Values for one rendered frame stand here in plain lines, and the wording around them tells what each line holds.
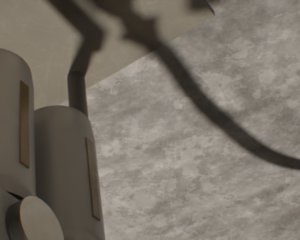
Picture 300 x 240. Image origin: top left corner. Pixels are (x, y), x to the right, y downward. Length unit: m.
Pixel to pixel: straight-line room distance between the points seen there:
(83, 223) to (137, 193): 0.61
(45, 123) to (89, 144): 0.05
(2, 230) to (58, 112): 0.21
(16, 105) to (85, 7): 0.33
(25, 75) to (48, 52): 0.32
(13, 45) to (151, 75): 0.20
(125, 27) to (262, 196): 0.49
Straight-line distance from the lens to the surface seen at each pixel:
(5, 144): 0.51
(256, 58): 0.97
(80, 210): 0.56
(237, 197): 1.22
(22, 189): 0.49
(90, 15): 0.86
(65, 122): 0.62
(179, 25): 0.89
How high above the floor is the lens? 0.69
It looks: 43 degrees down
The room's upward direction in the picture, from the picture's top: 170 degrees clockwise
